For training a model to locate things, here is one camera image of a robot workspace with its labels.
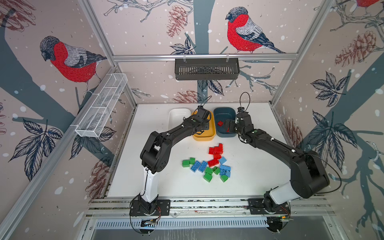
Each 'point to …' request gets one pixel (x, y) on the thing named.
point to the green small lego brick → (192, 160)
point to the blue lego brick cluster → (225, 170)
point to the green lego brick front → (207, 177)
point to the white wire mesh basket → (100, 106)
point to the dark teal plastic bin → (220, 114)
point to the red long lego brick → (217, 150)
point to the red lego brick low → (214, 162)
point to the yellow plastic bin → (207, 135)
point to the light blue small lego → (222, 160)
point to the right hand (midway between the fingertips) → (230, 123)
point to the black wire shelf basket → (203, 69)
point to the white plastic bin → (177, 115)
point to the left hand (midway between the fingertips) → (205, 123)
